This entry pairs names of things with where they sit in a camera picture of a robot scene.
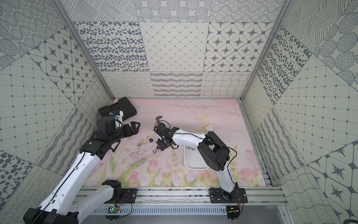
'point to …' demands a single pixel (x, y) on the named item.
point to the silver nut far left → (139, 144)
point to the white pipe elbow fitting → (209, 128)
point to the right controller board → (232, 212)
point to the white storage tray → (194, 159)
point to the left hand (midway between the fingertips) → (132, 122)
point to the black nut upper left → (151, 140)
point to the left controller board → (112, 210)
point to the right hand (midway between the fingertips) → (165, 144)
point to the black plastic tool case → (123, 104)
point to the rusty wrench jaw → (157, 118)
